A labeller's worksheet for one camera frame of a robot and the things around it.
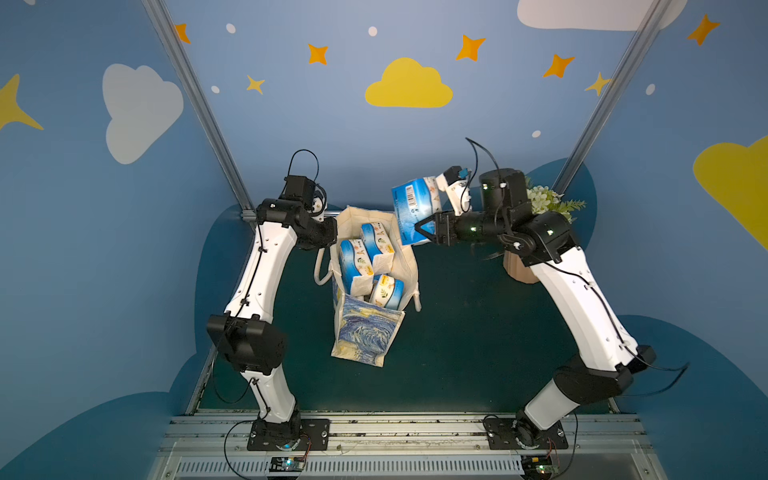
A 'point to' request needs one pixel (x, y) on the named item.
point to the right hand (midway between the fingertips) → (428, 222)
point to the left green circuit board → (287, 464)
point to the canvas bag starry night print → (363, 330)
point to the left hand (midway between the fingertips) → (340, 235)
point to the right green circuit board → (538, 467)
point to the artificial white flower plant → (543, 201)
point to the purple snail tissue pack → (387, 292)
